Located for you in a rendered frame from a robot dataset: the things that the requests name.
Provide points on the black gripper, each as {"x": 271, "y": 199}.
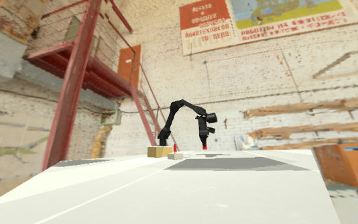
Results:
{"x": 203, "y": 133}

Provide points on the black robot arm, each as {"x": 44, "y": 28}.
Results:
{"x": 174, "y": 107}

